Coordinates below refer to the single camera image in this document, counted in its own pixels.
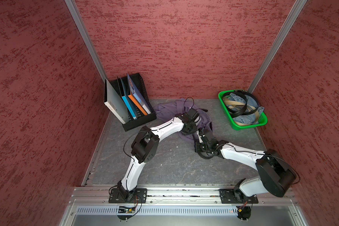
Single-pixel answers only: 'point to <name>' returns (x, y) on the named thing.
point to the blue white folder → (134, 89)
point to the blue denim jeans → (253, 118)
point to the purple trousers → (167, 110)
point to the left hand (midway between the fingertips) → (192, 132)
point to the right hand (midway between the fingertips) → (194, 148)
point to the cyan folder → (127, 100)
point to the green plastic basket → (262, 119)
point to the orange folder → (130, 97)
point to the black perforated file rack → (142, 120)
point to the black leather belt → (205, 110)
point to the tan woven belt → (226, 100)
